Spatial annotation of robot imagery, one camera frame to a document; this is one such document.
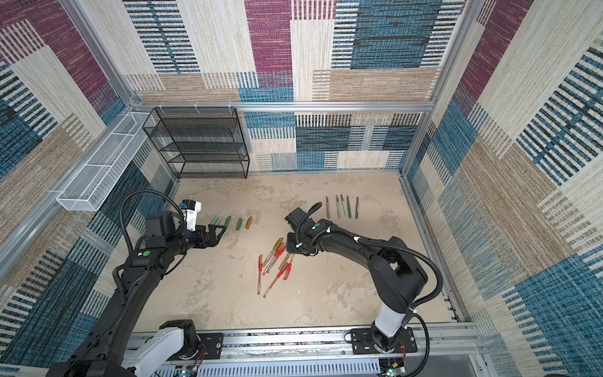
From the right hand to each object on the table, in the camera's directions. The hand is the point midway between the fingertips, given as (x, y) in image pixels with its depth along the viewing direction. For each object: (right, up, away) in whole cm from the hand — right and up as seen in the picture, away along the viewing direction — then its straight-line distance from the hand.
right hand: (293, 250), depth 87 cm
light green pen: (+19, +15, +21) cm, 32 cm away
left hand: (-26, +11, -9) cm, 29 cm away
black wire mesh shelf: (-43, +44, +21) cm, 66 cm away
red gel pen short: (-2, -8, +2) cm, 9 cm away
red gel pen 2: (-5, -9, 0) cm, 11 cm away
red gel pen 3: (-7, -3, +7) cm, 10 cm away
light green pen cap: (-35, +10, +17) cm, 40 cm away
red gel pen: (-13, -9, +2) cm, 15 cm away
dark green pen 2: (+28, +15, +20) cm, 37 cm away
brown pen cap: (-20, +8, +15) cm, 26 cm away
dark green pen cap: (-29, +9, +15) cm, 34 cm away
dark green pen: (+24, +15, +21) cm, 35 cm away
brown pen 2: (-4, -5, +4) cm, 8 cm away
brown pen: (-9, -2, +6) cm, 11 cm away
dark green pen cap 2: (-24, +8, +15) cm, 29 cm away
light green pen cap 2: (-33, +9, +15) cm, 38 cm away
